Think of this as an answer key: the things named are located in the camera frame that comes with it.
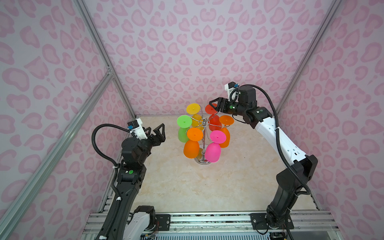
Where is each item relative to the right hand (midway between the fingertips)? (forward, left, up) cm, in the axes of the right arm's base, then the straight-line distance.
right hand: (214, 102), depth 74 cm
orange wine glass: (-6, -6, -6) cm, 11 cm away
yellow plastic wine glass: (0, +10, -5) cm, 11 cm away
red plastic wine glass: (-2, -1, -12) cm, 12 cm away
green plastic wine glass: (-10, +15, -4) cm, 18 cm away
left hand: (-13, +26, -2) cm, 29 cm away
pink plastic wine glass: (-19, 0, -14) cm, 24 cm away
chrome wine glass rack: (-9, +4, -6) cm, 11 cm away
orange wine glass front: (-18, +11, -14) cm, 25 cm away
